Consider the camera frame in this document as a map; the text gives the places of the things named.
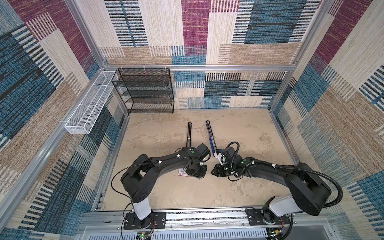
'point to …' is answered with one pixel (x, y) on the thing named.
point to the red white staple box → (182, 172)
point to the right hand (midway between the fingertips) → (214, 174)
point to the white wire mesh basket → (85, 118)
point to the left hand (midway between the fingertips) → (203, 174)
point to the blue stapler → (211, 138)
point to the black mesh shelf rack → (145, 90)
